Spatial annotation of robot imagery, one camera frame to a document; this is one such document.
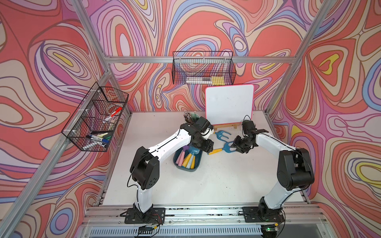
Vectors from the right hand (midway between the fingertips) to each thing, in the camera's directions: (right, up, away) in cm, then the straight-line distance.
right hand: (234, 150), depth 92 cm
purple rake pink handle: (-31, +1, +1) cm, 31 cm away
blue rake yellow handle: (-30, -6, -5) cm, 31 cm away
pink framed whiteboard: (-2, +31, +7) cm, 31 cm away
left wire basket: (-80, +16, -14) cm, 83 cm away
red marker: (-67, +23, -16) cm, 72 cm away
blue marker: (-72, +10, -22) cm, 76 cm away
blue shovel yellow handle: (-3, +1, +6) cm, 7 cm away
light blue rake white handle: (-23, -1, +1) cm, 23 cm away
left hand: (-16, +3, -9) cm, 19 cm away
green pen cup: (-28, +21, +2) cm, 35 cm away
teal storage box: (-23, -6, -4) cm, 24 cm away
